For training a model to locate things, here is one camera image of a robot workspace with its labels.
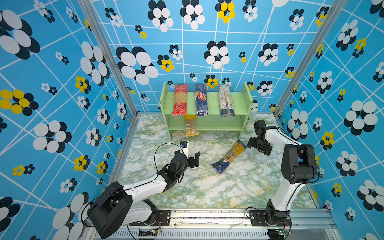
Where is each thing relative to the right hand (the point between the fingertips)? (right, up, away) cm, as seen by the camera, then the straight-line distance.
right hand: (257, 149), depth 96 cm
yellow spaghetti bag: (-44, +15, -5) cm, 46 cm away
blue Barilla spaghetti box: (-37, +30, -12) cm, 49 cm away
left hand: (-41, +1, -12) cm, 43 cm away
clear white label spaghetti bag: (-23, +26, -14) cm, 38 cm away
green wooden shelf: (-55, +18, -2) cm, 58 cm away
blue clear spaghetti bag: (-25, -9, -8) cm, 27 cm away
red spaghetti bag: (-49, +31, -9) cm, 59 cm away
